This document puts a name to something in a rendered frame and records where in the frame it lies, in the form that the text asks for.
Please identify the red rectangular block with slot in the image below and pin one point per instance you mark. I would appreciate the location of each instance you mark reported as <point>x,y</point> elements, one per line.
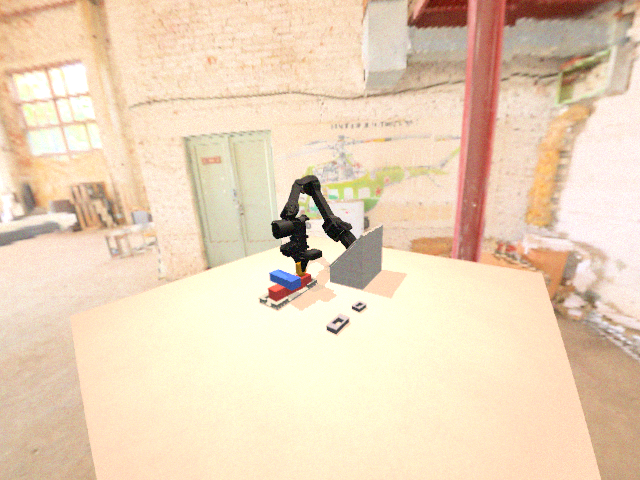
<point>278,292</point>

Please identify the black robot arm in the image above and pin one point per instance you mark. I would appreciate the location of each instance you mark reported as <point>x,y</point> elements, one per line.
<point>289,225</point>

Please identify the yellow rectangular block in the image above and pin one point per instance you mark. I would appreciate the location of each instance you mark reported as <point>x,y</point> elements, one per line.
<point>298,269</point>

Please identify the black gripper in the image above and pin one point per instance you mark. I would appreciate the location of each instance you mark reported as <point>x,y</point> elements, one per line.
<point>305,255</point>

